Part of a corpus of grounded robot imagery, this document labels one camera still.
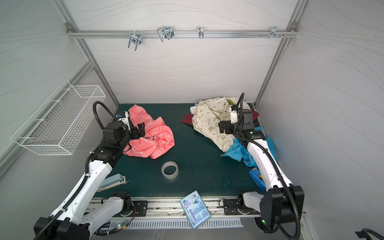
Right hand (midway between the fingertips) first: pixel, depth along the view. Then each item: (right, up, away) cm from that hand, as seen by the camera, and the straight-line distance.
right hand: (230, 119), depth 82 cm
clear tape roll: (-34, -30, +4) cm, 46 cm away
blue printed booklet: (-19, -42, -13) cm, 48 cm away
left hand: (-50, -1, -4) cm, 50 cm away
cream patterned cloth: (-11, +4, +20) cm, 23 cm away
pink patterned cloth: (-43, -12, +11) cm, 46 cm away
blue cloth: (+6, -19, +7) cm, 22 cm away
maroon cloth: (-25, 0, +30) cm, 39 cm away
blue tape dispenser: (+15, -32, -1) cm, 36 cm away
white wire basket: (-83, -2, -14) cm, 84 cm away
